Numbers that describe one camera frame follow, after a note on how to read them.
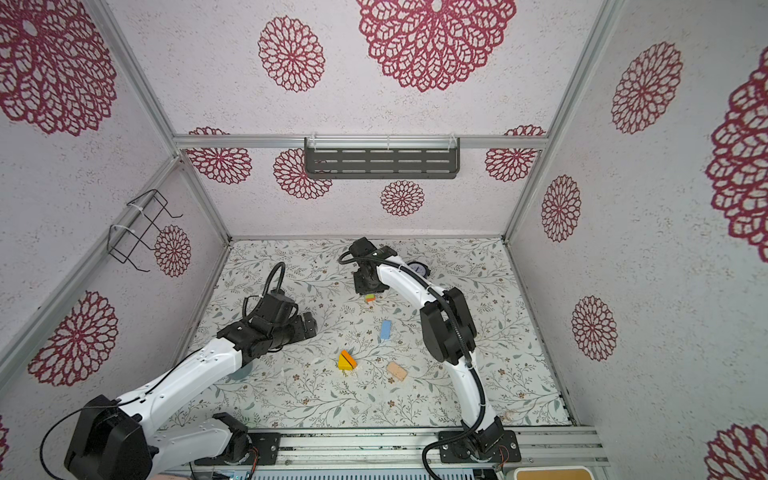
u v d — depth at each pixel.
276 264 0.68
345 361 0.86
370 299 1.01
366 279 0.80
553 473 0.66
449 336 0.56
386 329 0.95
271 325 0.63
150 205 0.82
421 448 0.75
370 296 0.97
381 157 0.93
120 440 0.39
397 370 0.86
